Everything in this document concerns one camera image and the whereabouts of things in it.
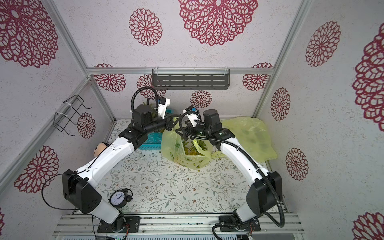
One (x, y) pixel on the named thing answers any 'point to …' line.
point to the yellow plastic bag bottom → (253, 134)
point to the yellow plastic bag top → (172, 148)
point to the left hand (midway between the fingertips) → (181, 117)
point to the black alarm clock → (119, 198)
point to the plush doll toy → (98, 148)
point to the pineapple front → (190, 148)
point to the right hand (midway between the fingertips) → (181, 124)
